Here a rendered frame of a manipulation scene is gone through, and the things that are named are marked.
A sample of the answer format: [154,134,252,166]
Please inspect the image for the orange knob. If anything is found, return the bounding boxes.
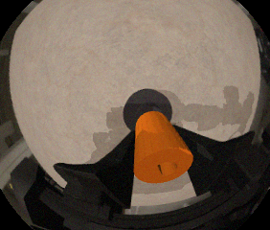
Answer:
[134,111,193,184]

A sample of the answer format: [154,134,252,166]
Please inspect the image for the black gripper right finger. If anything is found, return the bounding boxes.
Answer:
[172,124,256,196]

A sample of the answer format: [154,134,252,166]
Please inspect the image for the dark grey round pedestal with shaft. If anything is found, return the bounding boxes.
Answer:
[124,89,172,131]

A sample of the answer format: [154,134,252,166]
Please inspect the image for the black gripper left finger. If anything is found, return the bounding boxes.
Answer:
[54,130,135,208]

